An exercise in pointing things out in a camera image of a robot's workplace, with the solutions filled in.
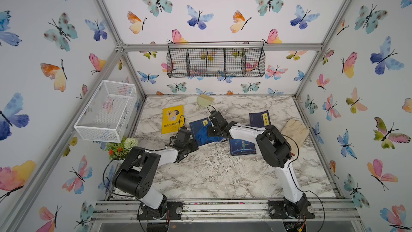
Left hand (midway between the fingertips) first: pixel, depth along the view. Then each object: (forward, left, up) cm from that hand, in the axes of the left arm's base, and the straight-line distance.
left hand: (199, 142), depth 95 cm
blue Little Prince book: (-3, -23, -1) cm, 23 cm away
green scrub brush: (+35, -3, -1) cm, 35 cm away
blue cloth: (+4, -1, +2) cm, 4 cm away
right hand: (+8, -5, +1) cm, 10 cm away
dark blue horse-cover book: (+16, -39, 0) cm, 42 cm away
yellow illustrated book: (+18, +19, -1) cm, 26 cm away
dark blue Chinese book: (+13, +3, -1) cm, 13 cm away
